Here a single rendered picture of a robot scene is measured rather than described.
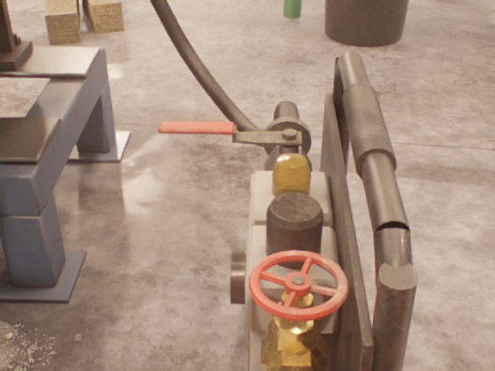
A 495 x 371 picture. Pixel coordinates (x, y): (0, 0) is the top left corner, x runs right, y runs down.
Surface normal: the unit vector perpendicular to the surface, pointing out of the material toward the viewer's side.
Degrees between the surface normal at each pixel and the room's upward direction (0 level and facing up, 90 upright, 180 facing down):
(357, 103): 26
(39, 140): 0
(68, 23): 90
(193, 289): 0
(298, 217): 0
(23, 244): 90
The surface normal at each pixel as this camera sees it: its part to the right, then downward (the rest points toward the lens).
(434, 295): 0.00, -0.84
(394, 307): -0.29, 0.51
